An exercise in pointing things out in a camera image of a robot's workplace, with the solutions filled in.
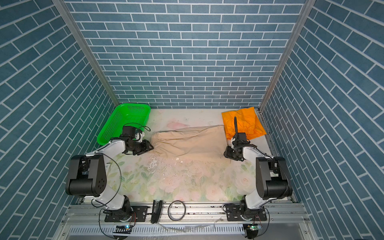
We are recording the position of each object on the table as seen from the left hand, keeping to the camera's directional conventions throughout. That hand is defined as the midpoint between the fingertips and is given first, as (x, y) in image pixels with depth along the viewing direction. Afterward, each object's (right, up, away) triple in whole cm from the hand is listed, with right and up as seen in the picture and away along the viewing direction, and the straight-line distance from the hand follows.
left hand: (151, 147), depth 93 cm
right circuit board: (+57, -36, -22) cm, 70 cm away
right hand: (+48, -3, +2) cm, 48 cm away
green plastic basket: (-18, +21, +22) cm, 35 cm away
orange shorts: (+66, +16, +15) cm, 69 cm away
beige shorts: (+34, +3, +8) cm, 35 cm away
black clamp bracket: (+9, -27, -19) cm, 35 cm away
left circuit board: (-7, -37, -21) cm, 43 cm away
